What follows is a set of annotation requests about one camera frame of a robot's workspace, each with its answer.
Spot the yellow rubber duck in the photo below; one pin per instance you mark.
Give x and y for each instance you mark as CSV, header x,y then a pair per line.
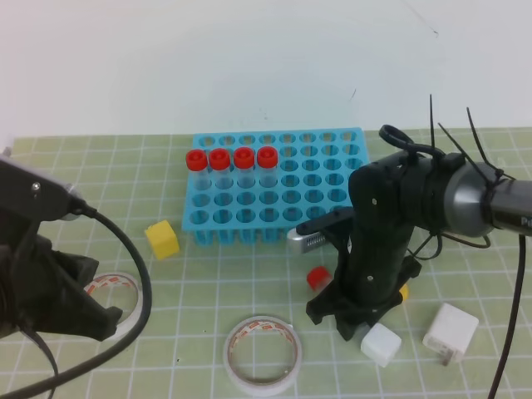
x,y
404,291

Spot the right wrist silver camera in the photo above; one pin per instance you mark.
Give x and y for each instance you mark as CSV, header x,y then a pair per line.
x,y
307,241

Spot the red capped tube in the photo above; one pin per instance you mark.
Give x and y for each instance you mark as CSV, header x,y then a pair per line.
x,y
220,163
198,166
244,159
267,159
319,278

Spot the green checkered cloth mat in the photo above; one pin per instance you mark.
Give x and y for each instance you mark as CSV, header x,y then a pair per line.
x,y
202,292

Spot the front white tape roll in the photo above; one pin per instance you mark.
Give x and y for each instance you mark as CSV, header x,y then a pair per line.
x,y
262,356

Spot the white tape roll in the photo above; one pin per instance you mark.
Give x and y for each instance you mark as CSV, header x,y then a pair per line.
x,y
262,356
122,289

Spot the yellow cube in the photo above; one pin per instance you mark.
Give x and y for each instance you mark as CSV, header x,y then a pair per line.
x,y
162,240

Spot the white cube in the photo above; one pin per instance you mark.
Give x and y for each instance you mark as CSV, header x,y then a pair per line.
x,y
380,344

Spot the blue test tube rack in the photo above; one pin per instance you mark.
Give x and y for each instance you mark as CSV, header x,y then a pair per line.
x,y
312,175

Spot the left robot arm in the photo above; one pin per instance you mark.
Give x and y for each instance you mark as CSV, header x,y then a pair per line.
x,y
29,198

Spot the left white tape roll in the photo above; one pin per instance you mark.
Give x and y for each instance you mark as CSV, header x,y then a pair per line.
x,y
122,289

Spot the white power adapter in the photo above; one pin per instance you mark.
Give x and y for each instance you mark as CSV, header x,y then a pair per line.
x,y
450,333

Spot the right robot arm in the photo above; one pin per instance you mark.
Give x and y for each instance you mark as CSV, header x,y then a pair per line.
x,y
451,195

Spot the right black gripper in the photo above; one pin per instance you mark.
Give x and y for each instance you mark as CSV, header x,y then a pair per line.
x,y
377,264

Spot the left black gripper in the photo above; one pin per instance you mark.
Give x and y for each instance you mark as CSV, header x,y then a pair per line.
x,y
43,289

